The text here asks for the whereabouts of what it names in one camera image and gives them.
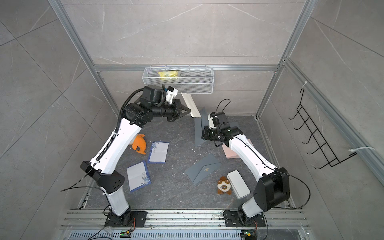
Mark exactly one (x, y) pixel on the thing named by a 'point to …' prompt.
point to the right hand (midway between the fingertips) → (203, 132)
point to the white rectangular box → (239, 185)
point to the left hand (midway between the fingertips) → (190, 108)
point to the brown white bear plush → (223, 186)
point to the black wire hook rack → (324, 147)
